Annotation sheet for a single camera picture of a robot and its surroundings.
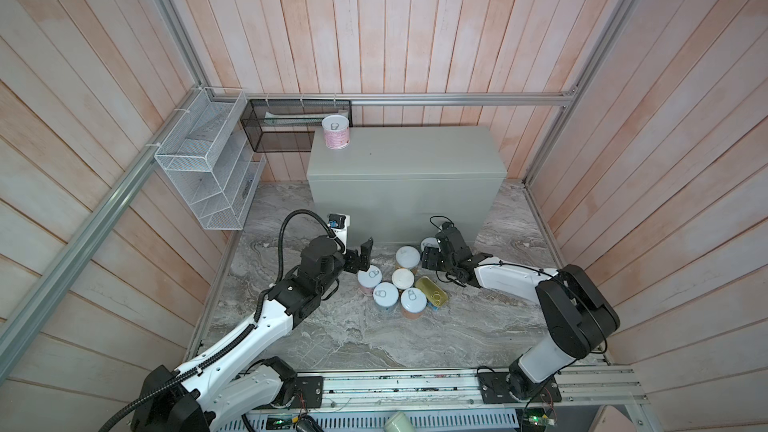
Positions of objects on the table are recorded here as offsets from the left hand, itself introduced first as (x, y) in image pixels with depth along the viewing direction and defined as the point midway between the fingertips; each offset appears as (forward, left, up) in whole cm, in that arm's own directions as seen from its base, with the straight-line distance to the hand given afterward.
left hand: (357, 243), depth 77 cm
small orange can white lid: (-3, -13, -14) cm, 20 cm away
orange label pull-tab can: (-9, -16, -16) cm, 24 cm away
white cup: (-38, -10, -12) cm, 41 cm away
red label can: (-3, -3, -16) cm, 16 cm away
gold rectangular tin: (-7, -22, -17) cm, 29 cm away
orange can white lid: (+4, -15, -14) cm, 21 cm away
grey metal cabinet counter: (+32, -13, -11) cm, 36 cm away
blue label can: (-8, -8, -15) cm, 19 cm away
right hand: (+7, -23, -17) cm, 29 cm away
